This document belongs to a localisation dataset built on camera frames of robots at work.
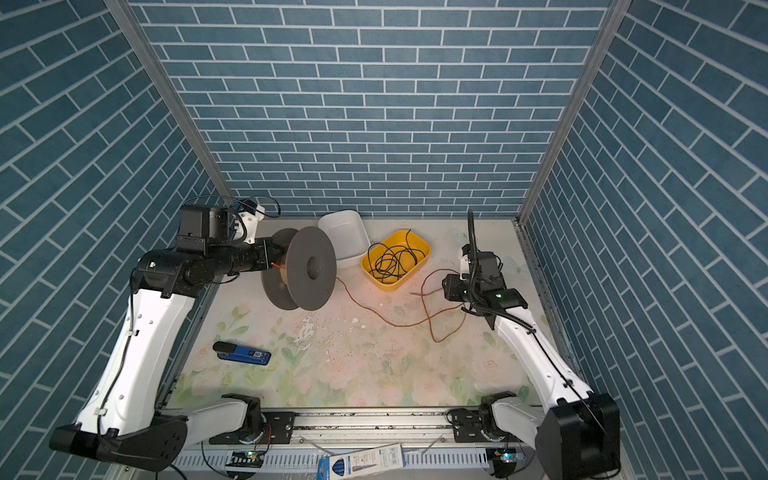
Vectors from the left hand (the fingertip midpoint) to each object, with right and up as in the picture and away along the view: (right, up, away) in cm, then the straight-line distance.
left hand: (285, 248), depth 68 cm
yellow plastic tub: (+26, +3, +44) cm, 51 cm away
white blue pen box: (+17, -49, 0) cm, 52 cm away
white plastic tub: (+7, +5, +47) cm, 48 cm away
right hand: (+40, -9, +16) cm, 44 cm away
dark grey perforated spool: (+6, -5, 0) cm, 7 cm away
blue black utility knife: (-20, -29, +15) cm, 38 cm away
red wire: (+33, -15, +32) cm, 48 cm away
